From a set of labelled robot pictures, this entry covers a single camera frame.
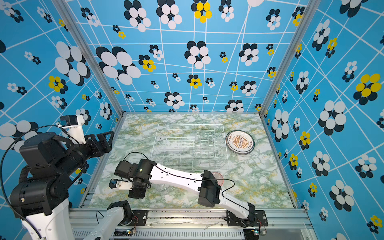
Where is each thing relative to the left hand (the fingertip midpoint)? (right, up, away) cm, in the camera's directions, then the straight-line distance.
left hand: (104, 132), depth 54 cm
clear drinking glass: (+15, -32, +29) cm, 46 cm away
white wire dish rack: (+30, -12, +47) cm, 57 cm away
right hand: (+5, -28, +16) cm, 33 cm away
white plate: (+63, -8, +45) cm, 78 cm away
